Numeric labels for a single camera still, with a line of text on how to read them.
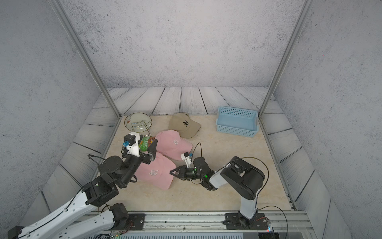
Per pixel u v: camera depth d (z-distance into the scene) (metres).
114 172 0.45
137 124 0.99
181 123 1.08
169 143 0.96
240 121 1.14
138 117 1.01
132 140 0.50
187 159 0.81
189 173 0.75
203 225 0.73
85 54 0.87
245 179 0.49
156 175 0.81
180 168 0.79
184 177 0.74
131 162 0.55
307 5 0.70
